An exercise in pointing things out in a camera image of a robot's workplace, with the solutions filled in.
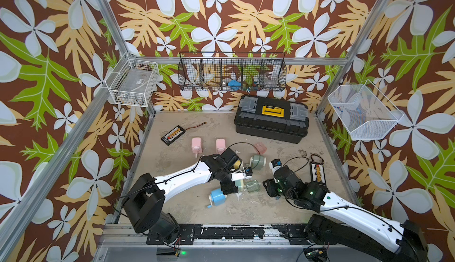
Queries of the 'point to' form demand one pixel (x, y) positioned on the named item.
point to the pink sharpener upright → (220, 146)
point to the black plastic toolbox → (274, 118)
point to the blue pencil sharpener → (217, 198)
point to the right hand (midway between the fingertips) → (263, 182)
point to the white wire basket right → (366, 113)
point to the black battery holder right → (317, 173)
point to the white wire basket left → (131, 82)
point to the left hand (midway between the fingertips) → (236, 179)
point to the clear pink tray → (260, 148)
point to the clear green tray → (253, 186)
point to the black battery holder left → (173, 134)
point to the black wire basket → (232, 72)
